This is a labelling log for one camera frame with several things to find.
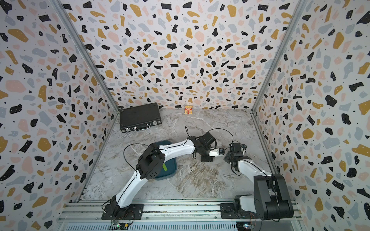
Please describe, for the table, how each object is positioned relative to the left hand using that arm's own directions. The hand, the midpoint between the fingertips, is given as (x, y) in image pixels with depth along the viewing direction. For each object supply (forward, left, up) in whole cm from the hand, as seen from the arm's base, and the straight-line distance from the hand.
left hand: (214, 156), depth 93 cm
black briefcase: (+32, +55, +2) cm, 63 cm away
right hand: (-1, -12, -1) cm, 12 cm away
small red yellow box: (+43, +17, -1) cm, 46 cm away
